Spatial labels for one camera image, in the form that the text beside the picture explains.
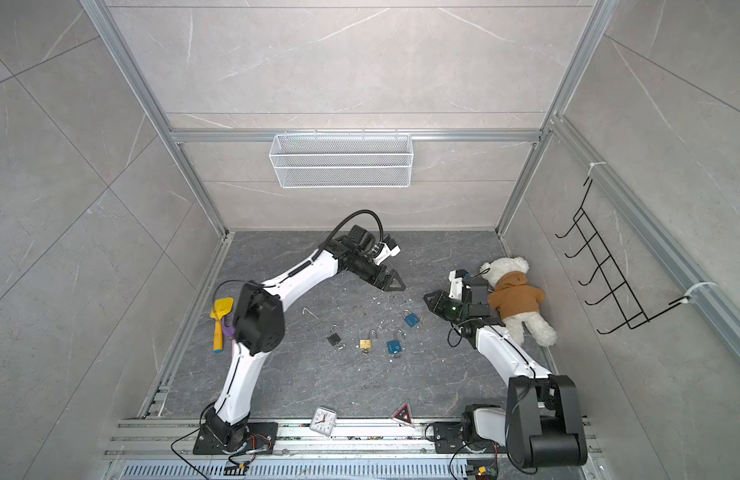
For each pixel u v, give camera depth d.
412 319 0.94
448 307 0.78
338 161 1.01
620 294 0.64
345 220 0.74
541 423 0.41
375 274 0.81
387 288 0.80
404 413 0.77
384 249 0.82
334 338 0.90
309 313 0.95
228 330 0.59
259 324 0.57
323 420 0.75
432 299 0.86
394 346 0.88
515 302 0.89
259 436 0.73
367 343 0.90
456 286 0.80
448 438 0.73
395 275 0.80
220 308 0.96
